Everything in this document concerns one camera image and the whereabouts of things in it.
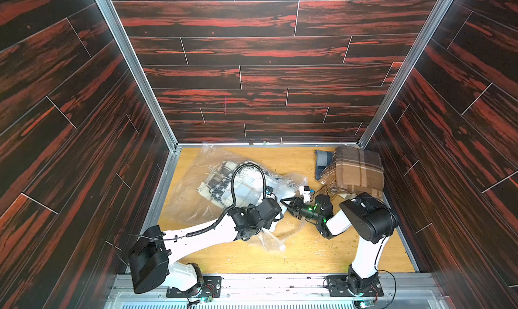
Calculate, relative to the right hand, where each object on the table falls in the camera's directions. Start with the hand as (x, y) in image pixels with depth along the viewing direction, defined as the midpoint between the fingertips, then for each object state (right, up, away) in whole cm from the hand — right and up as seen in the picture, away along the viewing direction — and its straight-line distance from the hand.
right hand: (283, 199), depth 91 cm
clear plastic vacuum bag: (-33, +6, +7) cm, 35 cm away
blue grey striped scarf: (+24, +19, +20) cm, 36 cm away
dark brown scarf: (+37, +13, +8) cm, 40 cm away
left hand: (-7, -3, -10) cm, 13 cm away
